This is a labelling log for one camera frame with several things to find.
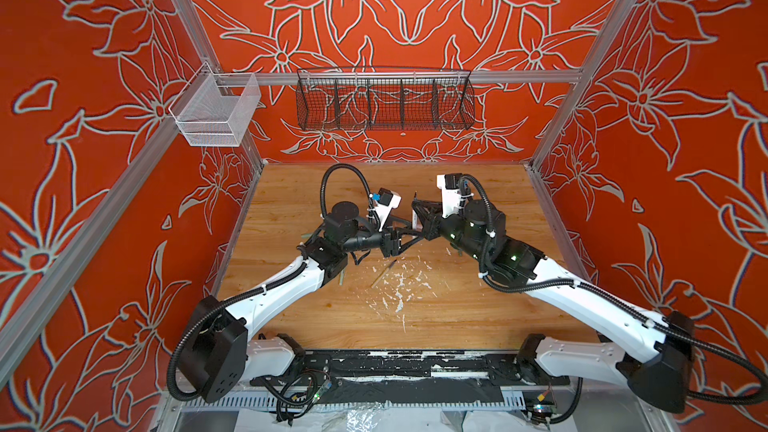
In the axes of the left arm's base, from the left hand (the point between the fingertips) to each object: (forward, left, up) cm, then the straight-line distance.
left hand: (417, 229), depth 69 cm
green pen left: (-13, +16, +1) cm, 21 cm away
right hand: (+3, +2, +6) cm, 7 cm away
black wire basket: (+57, +11, -1) cm, 58 cm away
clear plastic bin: (+38, +64, +5) cm, 75 cm away
